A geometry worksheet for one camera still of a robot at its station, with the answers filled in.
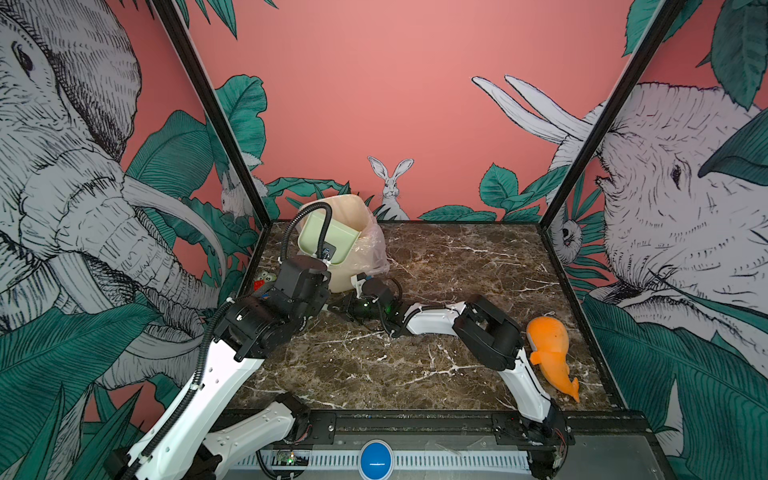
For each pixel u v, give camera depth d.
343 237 0.72
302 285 0.45
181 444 0.36
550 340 0.81
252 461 0.70
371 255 0.86
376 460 0.69
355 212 0.96
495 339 0.54
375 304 0.70
